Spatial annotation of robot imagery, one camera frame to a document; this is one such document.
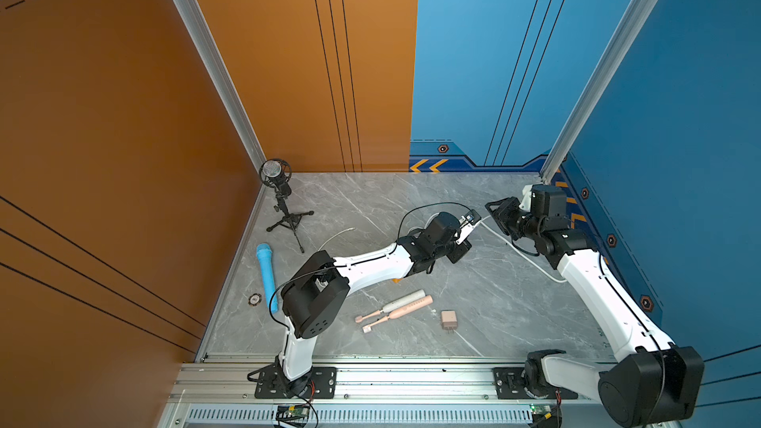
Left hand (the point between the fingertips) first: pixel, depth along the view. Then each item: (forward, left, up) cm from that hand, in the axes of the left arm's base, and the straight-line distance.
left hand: (468, 230), depth 84 cm
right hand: (+3, -4, +8) cm, 9 cm away
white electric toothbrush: (-17, +21, -15) cm, 31 cm away
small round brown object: (-15, +63, -16) cm, 66 cm away
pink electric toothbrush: (-16, +14, -14) cm, 25 cm away
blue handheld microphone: (0, +63, -13) cm, 64 cm away
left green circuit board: (-41, +45, -17) cm, 64 cm away
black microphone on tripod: (+15, +57, +8) cm, 59 cm away
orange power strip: (-8, +20, -16) cm, 27 cm away
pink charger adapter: (-21, +5, -14) cm, 26 cm away
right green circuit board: (-40, -17, -19) cm, 47 cm away
